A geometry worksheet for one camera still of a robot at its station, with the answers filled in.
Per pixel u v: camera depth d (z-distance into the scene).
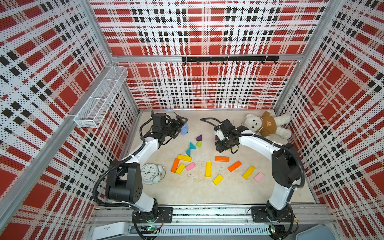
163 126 0.69
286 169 0.48
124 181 0.44
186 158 0.93
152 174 0.84
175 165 0.91
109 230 0.64
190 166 0.91
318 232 0.67
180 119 0.78
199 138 1.02
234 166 0.91
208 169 0.89
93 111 0.92
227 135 0.67
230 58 0.89
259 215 0.73
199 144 1.01
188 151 0.98
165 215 0.74
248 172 0.88
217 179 0.86
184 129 1.02
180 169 0.89
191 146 0.99
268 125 1.01
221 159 0.93
